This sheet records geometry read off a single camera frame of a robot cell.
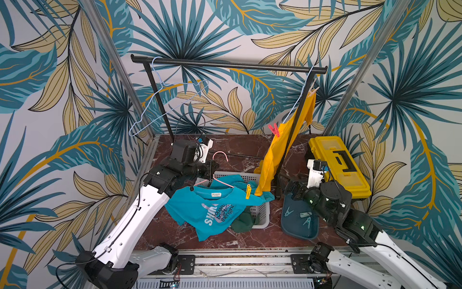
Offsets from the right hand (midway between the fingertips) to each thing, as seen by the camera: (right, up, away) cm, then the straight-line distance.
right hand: (288, 175), depth 65 cm
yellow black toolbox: (+32, +1, +21) cm, 38 cm away
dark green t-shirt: (-15, -20, +9) cm, 27 cm away
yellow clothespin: (-14, -7, +3) cm, 16 cm away
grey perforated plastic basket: (-7, -20, +19) cm, 28 cm away
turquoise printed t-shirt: (-28, -14, +11) cm, 33 cm away
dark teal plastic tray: (+12, -24, +23) cm, 35 cm away
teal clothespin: (+7, -21, +23) cm, 32 cm away
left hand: (-26, +2, +4) cm, 26 cm away
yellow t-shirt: (-6, +2, +1) cm, 6 cm away
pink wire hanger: (-27, -1, +3) cm, 28 cm away
